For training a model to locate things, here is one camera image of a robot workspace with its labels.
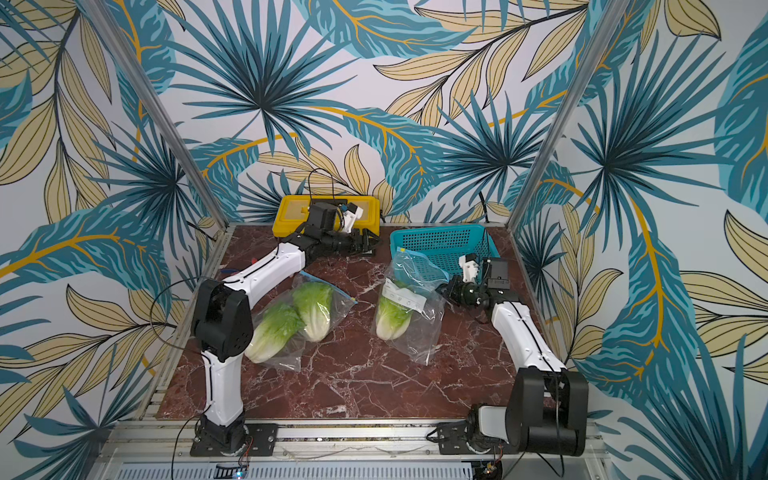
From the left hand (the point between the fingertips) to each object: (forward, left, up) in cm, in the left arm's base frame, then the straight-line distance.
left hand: (379, 246), depth 86 cm
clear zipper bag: (-16, -9, -5) cm, 19 cm away
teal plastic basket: (+16, -24, -17) cm, 34 cm away
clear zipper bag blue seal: (-26, +23, -16) cm, 38 cm away
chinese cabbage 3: (-18, -4, -10) cm, 21 cm away
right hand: (-10, -17, -6) cm, 20 cm away
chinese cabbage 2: (-11, +19, -12) cm, 25 cm away
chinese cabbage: (-20, +28, -11) cm, 36 cm away
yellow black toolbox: (+19, +29, -5) cm, 35 cm away
